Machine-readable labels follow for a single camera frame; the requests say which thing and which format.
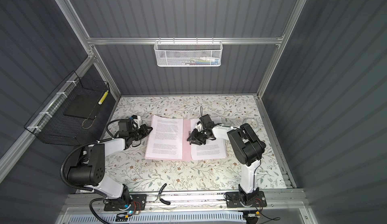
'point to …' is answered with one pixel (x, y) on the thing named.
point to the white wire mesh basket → (188, 53)
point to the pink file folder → (187, 155)
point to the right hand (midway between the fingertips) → (190, 141)
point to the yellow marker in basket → (103, 98)
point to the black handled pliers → (160, 200)
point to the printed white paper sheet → (165, 138)
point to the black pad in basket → (82, 106)
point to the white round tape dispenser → (253, 122)
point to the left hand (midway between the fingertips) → (152, 128)
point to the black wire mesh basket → (49, 124)
